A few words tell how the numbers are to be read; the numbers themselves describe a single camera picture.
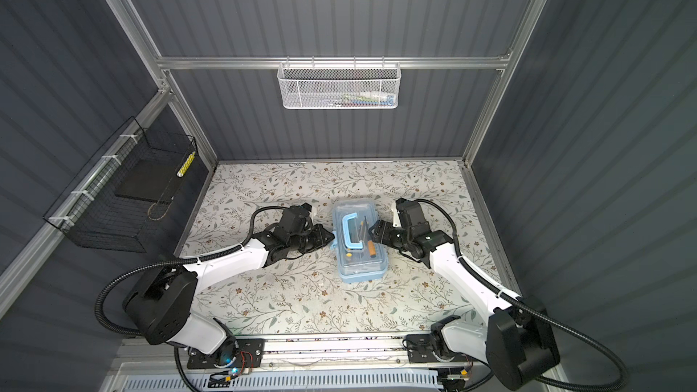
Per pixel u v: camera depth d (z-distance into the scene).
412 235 0.63
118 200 0.72
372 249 0.83
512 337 0.40
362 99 0.91
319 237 0.76
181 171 0.80
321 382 0.77
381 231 0.74
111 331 0.43
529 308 0.42
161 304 0.45
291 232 0.68
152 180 0.77
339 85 1.24
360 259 0.82
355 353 0.75
